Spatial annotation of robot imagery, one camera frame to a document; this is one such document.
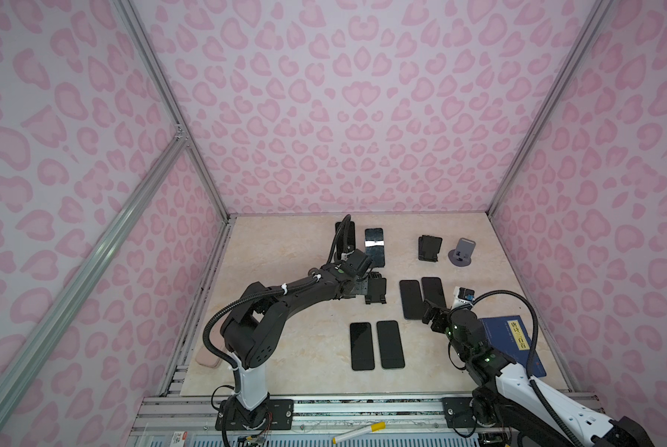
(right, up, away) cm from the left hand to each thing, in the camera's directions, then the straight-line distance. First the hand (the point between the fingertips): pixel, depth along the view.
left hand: (352, 276), depth 92 cm
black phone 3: (+11, -20, -8) cm, 24 cm away
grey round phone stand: (+40, +6, +9) cm, 41 cm away
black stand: (+8, -3, -4) cm, 9 cm away
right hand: (+25, -7, -7) cm, 27 cm away
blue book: (+48, -17, -6) cm, 52 cm away
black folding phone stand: (+29, +9, +13) cm, 33 cm away
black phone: (+8, +10, +9) cm, 16 cm away
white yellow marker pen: (+6, -35, -21) cm, 41 cm away
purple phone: (+29, -6, +6) cm, 30 cm away
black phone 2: (+21, -9, +3) cm, 23 cm away
